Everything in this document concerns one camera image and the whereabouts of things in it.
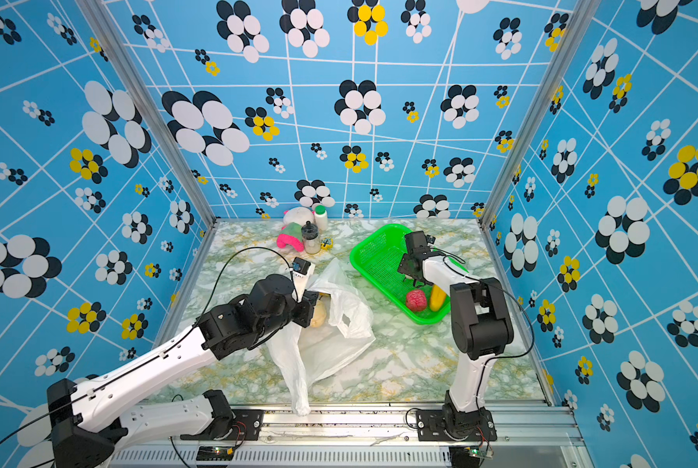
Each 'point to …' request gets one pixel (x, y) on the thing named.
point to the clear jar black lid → (312, 242)
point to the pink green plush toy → (290, 234)
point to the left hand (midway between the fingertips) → (323, 292)
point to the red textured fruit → (416, 299)
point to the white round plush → (298, 214)
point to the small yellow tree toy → (327, 243)
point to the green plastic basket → (380, 256)
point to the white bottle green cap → (321, 220)
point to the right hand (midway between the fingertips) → (418, 267)
